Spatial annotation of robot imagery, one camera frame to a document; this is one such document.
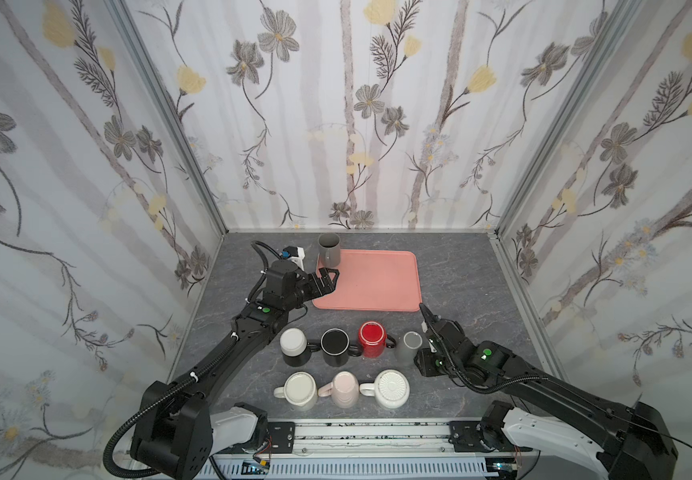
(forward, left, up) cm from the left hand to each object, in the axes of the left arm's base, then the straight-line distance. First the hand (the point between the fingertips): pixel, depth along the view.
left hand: (324, 268), depth 81 cm
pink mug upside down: (-29, -5, -13) cm, 32 cm away
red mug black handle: (-15, -14, -14) cm, 25 cm away
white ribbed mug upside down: (-28, -17, -14) cm, 36 cm away
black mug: (-17, -3, -13) cm, 22 cm away
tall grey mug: (+18, -1, -13) cm, 22 cm away
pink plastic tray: (+9, -16, -19) cm, 26 cm away
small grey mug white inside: (-17, -24, -11) cm, 31 cm away
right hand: (-20, -24, -13) cm, 34 cm away
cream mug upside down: (-28, +6, -15) cm, 32 cm away
